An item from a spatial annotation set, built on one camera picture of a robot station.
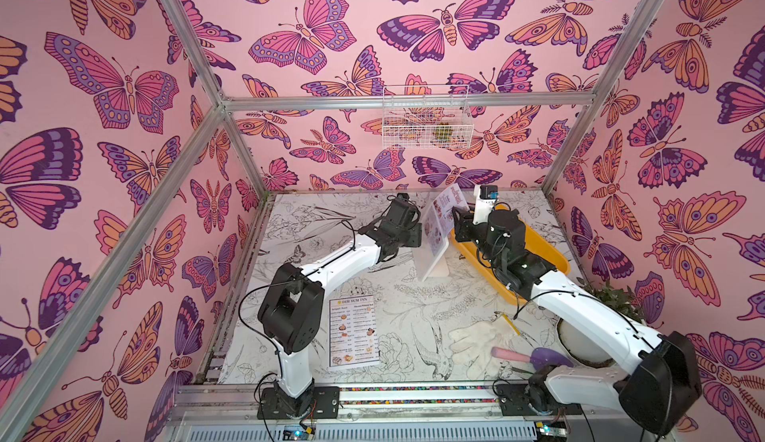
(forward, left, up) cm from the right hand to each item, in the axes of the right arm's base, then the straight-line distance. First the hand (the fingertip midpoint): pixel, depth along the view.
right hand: (462, 205), depth 77 cm
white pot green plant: (-19, -39, -13) cm, 45 cm away
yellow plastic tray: (+5, -29, -24) cm, 38 cm away
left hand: (+3, +11, -14) cm, 18 cm away
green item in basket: (+30, +2, +2) cm, 30 cm away
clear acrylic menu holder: (-5, +8, -20) cm, 22 cm away
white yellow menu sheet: (-23, +29, -30) cm, 48 cm away
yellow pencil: (-21, -17, -29) cm, 39 cm away
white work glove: (-26, -5, -30) cm, 39 cm away
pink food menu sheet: (+1, +5, -9) cm, 11 cm away
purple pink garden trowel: (-30, -21, -26) cm, 45 cm away
